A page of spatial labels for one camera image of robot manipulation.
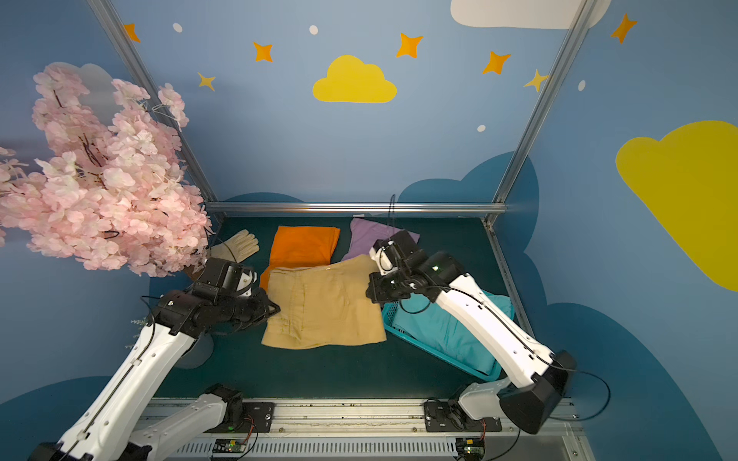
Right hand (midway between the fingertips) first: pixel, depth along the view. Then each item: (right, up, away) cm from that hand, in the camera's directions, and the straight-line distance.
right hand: (374, 289), depth 71 cm
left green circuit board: (-37, -40, 0) cm, 54 cm away
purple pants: (-4, +15, +43) cm, 46 cm away
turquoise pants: (+16, -12, +18) cm, 27 cm away
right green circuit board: (+25, -42, +2) cm, 49 cm away
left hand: (-24, -4, +1) cm, 24 cm away
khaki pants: (-14, -5, +4) cm, 15 cm away
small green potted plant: (-61, -9, +2) cm, 61 cm away
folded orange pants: (-30, +10, +36) cm, 48 cm away
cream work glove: (-53, +10, +40) cm, 67 cm away
